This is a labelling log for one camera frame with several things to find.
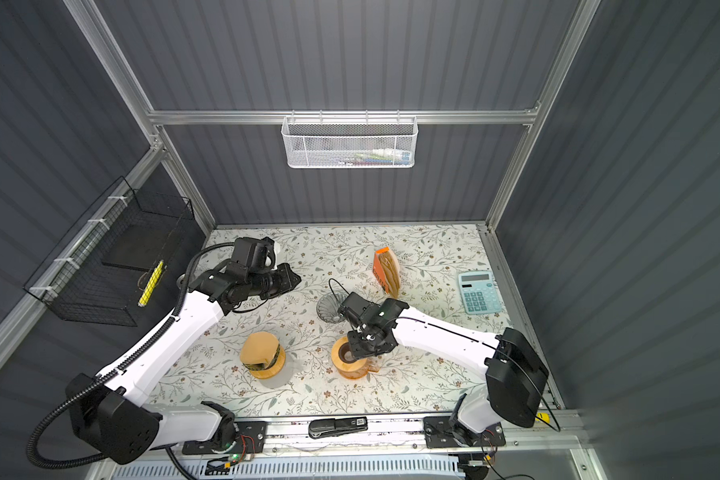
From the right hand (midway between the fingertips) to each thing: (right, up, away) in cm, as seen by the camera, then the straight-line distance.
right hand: (360, 353), depth 79 cm
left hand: (-15, +20, -1) cm, 25 cm away
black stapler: (-7, -15, -8) cm, 19 cm away
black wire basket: (-62, +23, -7) cm, 66 cm away
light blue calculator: (+40, +14, +20) cm, 46 cm away
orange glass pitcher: (+3, -3, -1) cm, 4 cm away
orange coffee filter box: (+8, +21, +17) cm, 28 cm away
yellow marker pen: (-50, +17, -10) cm, 54 cm away
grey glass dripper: (-11, +10, +13) cm, 20 cm away
